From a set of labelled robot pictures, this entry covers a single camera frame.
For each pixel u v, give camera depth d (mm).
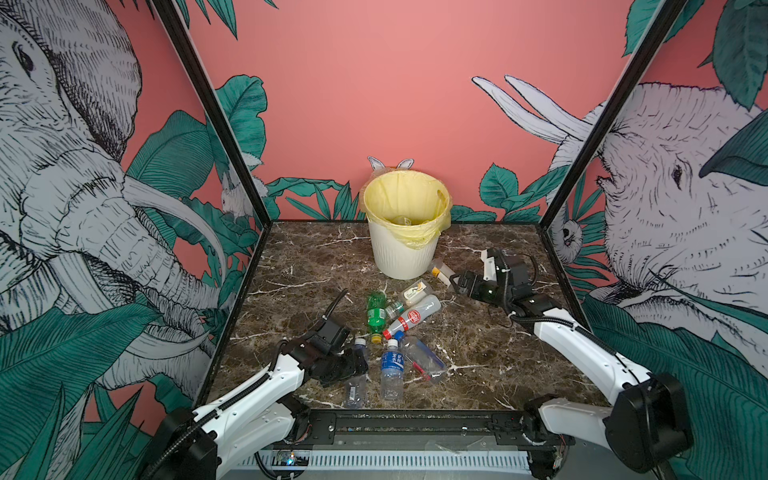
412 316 892
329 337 648
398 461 701
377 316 881
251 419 472
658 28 714
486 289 727
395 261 949
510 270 623
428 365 855
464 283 746
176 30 717
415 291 930
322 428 736
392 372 827
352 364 729
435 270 1010
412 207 1049
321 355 632
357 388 764
